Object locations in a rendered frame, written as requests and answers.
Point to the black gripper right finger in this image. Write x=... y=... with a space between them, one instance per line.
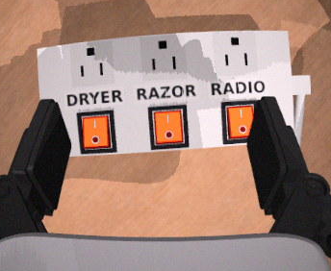
x=299 y=201

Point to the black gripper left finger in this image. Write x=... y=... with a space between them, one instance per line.
x=34 y=183

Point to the white power strip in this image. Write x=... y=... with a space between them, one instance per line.
x=171 y=91

